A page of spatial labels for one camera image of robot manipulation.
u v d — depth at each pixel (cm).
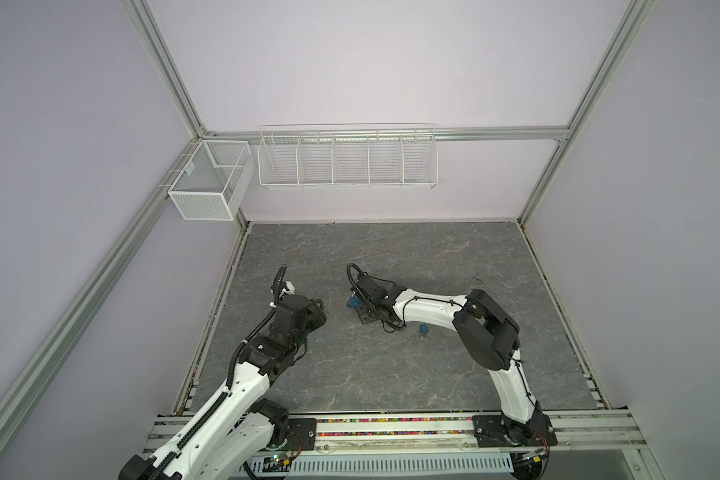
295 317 58
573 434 74
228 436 56
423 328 91
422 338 91
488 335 53
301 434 74
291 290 72
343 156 99
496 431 74
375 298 75
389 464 158
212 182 100
